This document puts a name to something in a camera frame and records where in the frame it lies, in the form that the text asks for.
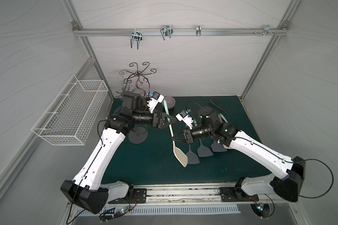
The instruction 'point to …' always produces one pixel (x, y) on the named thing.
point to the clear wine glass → (126, 81)
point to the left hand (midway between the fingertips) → (168, 118)
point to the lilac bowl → (171, 101)
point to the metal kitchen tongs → (225, 110)
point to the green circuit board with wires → (107, 216)
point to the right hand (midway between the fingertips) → (172, 137)
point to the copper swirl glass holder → (141, 78)
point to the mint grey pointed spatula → (223, 118)
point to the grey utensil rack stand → (138, 135)
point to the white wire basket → (70, 116)
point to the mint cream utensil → (182, 159)
